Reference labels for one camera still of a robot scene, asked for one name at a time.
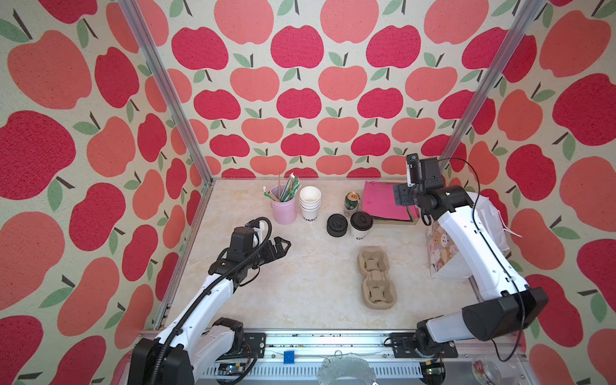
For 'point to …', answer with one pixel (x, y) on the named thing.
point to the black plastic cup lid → (361, 220)
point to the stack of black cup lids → (337, 225)
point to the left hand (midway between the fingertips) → (285, 248)
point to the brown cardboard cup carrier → (379, 293)
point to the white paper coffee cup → (358, 235)
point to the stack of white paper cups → (310, 201)
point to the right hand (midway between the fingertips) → (420, 187)
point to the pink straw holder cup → (285, 212)
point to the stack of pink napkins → (379, 201)
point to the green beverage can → (351, 203)
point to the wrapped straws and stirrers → (289, 190)
